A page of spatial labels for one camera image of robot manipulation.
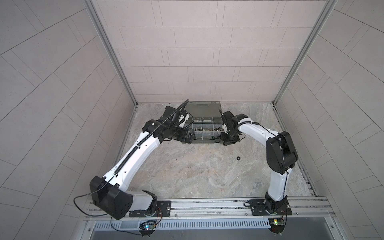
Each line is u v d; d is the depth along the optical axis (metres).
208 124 1.00
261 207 0.71
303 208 0.73
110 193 0.37
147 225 0.64
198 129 0.99
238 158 0.89
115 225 0.67
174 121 0.58
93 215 0.42
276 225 0.68
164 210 0.71
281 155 0.49
